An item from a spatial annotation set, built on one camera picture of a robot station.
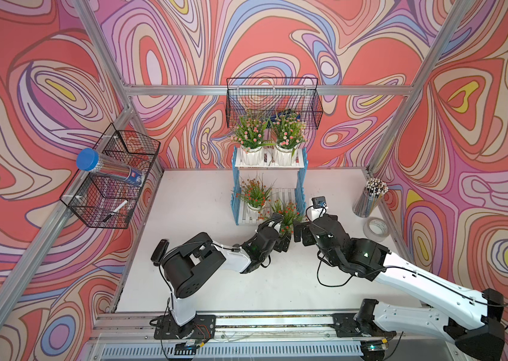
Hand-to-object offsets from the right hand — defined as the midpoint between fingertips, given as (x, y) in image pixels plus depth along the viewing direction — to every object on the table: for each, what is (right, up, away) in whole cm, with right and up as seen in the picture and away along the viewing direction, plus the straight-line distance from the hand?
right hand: (307, 224), depth 72 cm
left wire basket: (-64, +13, -3) cm, 65 cm away
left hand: (-5, -5, +17) cm, 19 cm away
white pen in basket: (-63, +4, 0) cm, 64 cm away
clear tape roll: (+36, -6, +24) cm, 44 cm away
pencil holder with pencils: (+31, +12, +16) cm, 37 cm away
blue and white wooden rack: (-12, +23, +14) cm, 29 cm away
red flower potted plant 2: (-4, +3, +12) cm, 13 cm away
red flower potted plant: (-17, +10, +19) cm, 27 cm away
